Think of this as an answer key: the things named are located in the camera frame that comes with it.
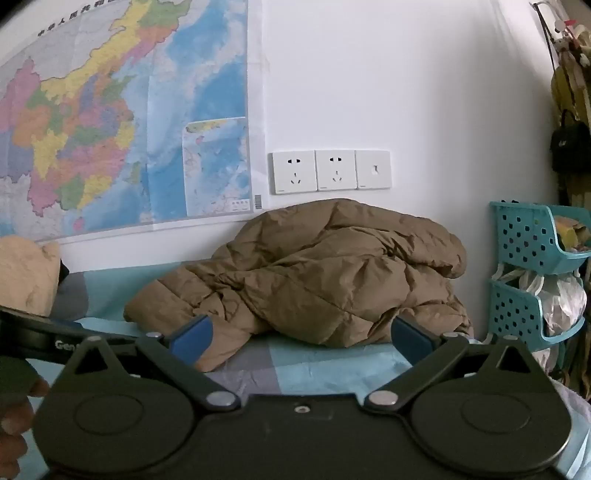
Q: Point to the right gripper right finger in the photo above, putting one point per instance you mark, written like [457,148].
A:
[431,357]

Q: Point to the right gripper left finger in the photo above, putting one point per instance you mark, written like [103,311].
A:
[171,358]

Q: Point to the brown puffer jacket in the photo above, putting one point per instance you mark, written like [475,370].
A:
[333,273]

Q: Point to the hanging clothes and bags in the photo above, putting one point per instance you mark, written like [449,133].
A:
[568,44]

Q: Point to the person's left hand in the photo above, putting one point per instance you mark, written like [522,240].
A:
[19,382]

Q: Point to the teal checked bed sheet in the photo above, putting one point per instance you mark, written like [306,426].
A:
[268,364]

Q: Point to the beige plush pillow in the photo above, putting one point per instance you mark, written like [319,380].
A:
[29,275]

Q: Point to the white plastic bag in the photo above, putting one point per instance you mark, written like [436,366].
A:
[563,296]

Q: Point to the upper teal plastic basket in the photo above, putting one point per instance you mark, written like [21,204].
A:
[527,237]

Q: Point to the middle white power socket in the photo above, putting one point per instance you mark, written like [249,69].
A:
[336,170]

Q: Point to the white power socket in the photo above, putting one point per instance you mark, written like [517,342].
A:
[294,172]
[336,170]

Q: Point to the left white power socket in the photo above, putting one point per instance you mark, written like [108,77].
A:
[294,172]

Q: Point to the white wall switch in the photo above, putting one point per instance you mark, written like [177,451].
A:
[374,169]

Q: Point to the colourful wall map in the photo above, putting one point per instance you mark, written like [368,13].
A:
[134,116]

